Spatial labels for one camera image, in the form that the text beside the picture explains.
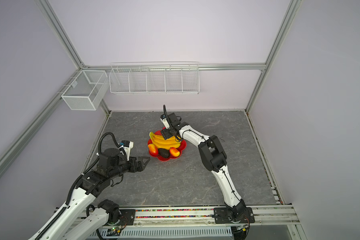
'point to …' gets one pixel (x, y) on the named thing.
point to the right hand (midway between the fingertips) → (167, 130)
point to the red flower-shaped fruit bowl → (182, 147)
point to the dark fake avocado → (164, 152)
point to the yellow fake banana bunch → (165, 144)
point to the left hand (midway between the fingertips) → (143, 160)
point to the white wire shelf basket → (155, 78)
